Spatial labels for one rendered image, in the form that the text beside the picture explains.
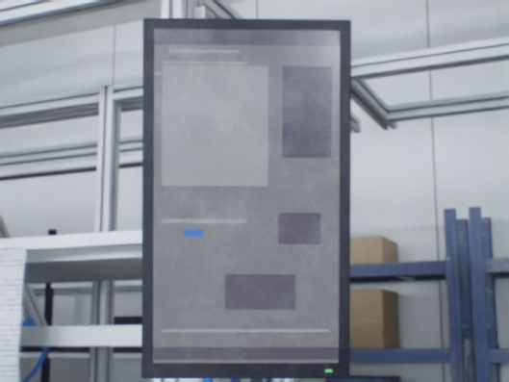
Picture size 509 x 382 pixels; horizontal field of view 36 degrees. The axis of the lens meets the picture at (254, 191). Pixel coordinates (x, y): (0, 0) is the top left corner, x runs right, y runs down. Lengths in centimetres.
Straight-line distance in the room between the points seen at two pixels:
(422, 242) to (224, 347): 367
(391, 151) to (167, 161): 382
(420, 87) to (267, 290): 390
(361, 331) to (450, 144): 127
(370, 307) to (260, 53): 326
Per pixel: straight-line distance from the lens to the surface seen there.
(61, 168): 292
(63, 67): 620
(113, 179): 220
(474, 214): 420
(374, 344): 429
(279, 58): 113
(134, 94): 221
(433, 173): 480
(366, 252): 434
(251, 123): 112
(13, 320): 158
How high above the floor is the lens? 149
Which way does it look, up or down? 11 degrees up
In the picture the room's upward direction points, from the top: straight up
